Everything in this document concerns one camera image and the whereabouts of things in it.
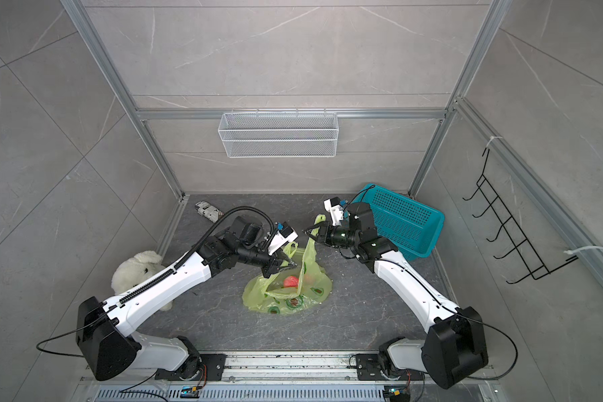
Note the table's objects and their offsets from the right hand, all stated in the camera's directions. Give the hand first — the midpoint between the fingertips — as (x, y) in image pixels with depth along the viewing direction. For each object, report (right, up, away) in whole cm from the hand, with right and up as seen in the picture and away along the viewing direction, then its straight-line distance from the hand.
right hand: (307, 232), depth 74 cm
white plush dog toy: (-52, -11, -1) cm, 53 cm away
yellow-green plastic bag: (-2, -16, 0) cm, 16 cm away
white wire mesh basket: (-12, +38, +26) cm, 48 cm away
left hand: (-3, -8, -3) cm, 9 cm away
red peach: (-6, -18, +11) cm, 22 cm away
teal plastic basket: (+47, -1, +32) cm, 57 cm away
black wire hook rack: (+57, -4, -10) cm, 58 cm away
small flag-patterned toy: (-44, +7, +35) cm, 57 cm away
